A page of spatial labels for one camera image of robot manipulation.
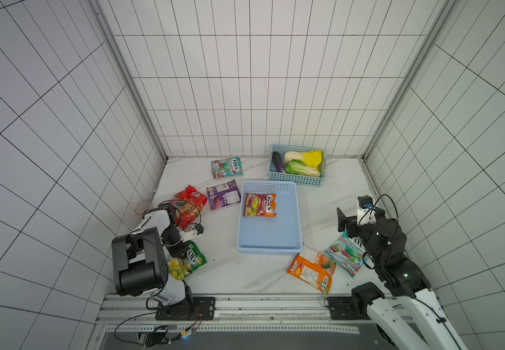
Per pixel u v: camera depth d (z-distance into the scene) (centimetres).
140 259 46
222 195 101
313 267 80
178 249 76
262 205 97
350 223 62
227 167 113
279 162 113
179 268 80
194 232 81
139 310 74
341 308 73
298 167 105
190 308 67
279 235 100
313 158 106
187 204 99
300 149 114
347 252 84
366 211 57
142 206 95
